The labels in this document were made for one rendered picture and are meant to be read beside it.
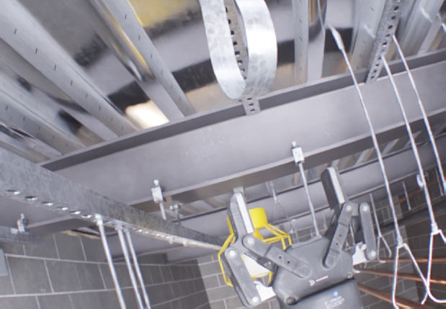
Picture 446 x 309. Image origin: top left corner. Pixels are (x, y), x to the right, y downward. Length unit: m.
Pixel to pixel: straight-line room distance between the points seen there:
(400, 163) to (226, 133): 2.11
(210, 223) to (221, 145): 1.86
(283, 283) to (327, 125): 1.09
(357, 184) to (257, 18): 2.94
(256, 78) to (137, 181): 1.11
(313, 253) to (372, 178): 2.93
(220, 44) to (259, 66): 0.11
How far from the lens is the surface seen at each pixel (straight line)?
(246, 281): 0.40
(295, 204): 3.27
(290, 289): 0.42
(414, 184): 5.34
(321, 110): 1.49
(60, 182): 0.69
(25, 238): 1.59
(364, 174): 3.34
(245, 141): 1.47
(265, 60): 0.41
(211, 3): 0.52
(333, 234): 0.44
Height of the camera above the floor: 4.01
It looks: 16 degrees up
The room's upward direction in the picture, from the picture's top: 15 degrees counter-clockwise
